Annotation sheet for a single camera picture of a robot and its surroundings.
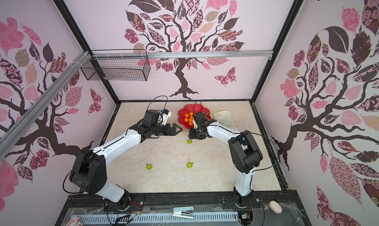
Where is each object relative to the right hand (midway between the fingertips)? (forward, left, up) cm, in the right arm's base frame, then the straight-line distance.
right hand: (191, 134), depth 93 cm
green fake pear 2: (-18, +1, -5) cm, 19 cm away
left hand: (-3, +8, +8) cm, 12 cm away
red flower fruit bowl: (+25, +2, -3) cm, 25 cm away
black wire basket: (+36, +48, +28) cm, 66 cm away
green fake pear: (-3, +1, -5) cm, 5 cm away
